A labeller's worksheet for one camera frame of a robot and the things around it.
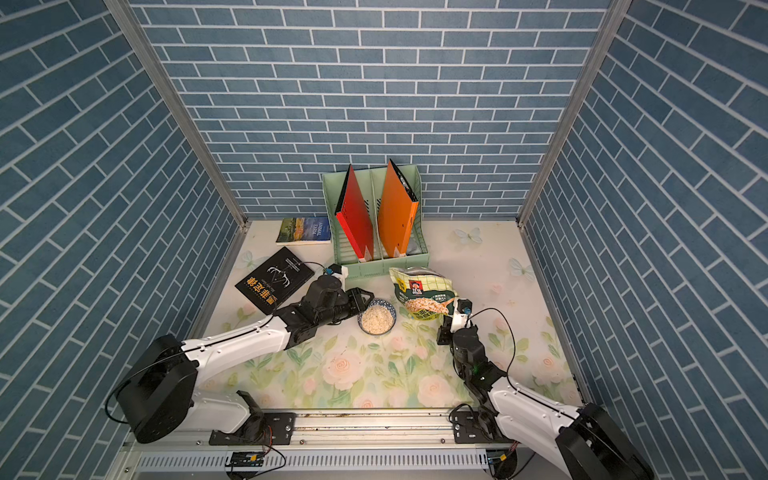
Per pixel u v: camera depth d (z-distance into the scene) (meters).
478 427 0.74
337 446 0.72
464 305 0.72
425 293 0.77
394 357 0.86
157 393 0.42
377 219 1.01
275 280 0.99
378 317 0.87
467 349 0.63
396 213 0.90
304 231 1.16
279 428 0.72
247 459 0.72
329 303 0.66
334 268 0.78
